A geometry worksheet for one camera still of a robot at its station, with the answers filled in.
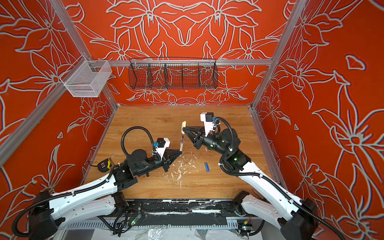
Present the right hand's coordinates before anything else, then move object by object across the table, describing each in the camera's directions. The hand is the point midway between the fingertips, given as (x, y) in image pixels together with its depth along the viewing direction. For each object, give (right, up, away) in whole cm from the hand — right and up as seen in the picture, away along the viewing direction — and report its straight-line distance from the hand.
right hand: (182, 130), depth 60 cm
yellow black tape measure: (-47, -23, +25) cm, 58 cm away
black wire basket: (-9, +37, +41) cm, 55 cm away
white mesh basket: (-62, +30, +32) cm, 76 cm away
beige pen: (0, -6, +4) cm, 7 cm away
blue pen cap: (+13, -24, +28) cm, 39 cm away
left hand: (-1, -10, +6) cm, 12 cm away
